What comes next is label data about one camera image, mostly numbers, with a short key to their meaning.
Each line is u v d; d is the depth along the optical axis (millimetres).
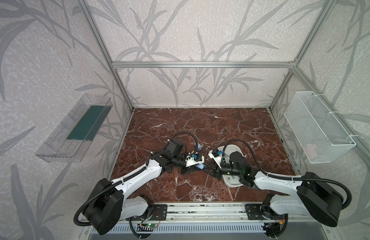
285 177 507
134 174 483
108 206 403
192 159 661
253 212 735
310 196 424
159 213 726
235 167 656
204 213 752
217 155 690
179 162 682
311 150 724
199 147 963
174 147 649
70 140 642
